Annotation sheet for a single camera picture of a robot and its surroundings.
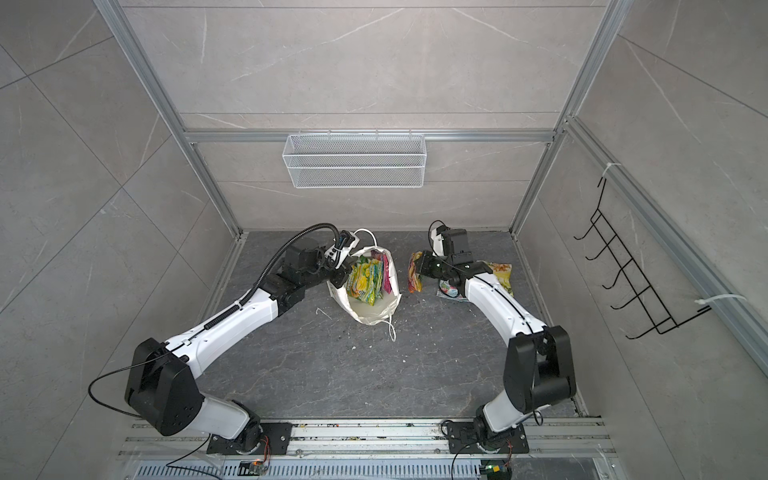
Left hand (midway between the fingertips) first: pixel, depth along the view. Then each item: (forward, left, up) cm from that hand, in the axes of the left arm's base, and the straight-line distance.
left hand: (354, 249), depth 80 cm
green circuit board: (-49, -34, -26) cm, 66 cm away
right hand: (+2, -18, -7) cm, 19 cm away
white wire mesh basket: (+37, +1, +4) cm, 37 cm away
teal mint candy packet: (+1, -30, -24) cm, 39 cm away
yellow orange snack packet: (-6, -17, -9) cm, 20 cm away
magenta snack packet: (+1, -9, -14) cm, 17 cm away
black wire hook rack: (-28, -63, +8) cm, 70 cm away
